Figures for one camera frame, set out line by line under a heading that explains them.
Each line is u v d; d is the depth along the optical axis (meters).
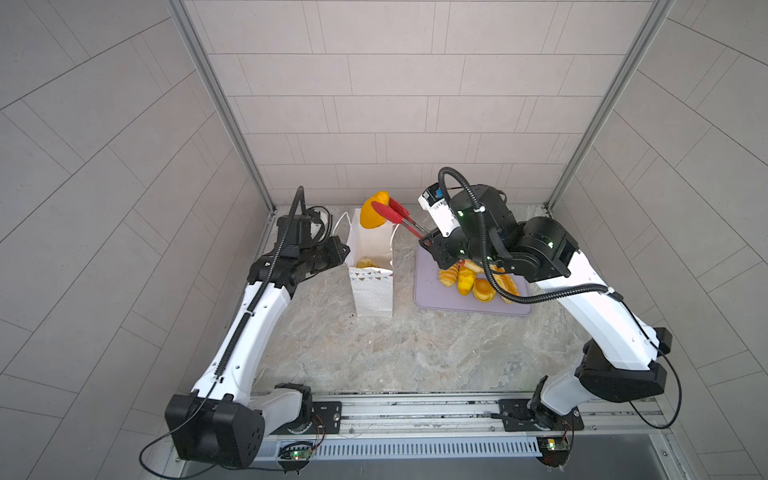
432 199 0.50
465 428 0.71
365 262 0.87
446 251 0.51
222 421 0.36
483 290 0.88
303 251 0.61
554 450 0.68
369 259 0.89
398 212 0.66
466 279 0.93
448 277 0.95
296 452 0.64
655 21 0.72
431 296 0.94
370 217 0.67
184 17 0.72
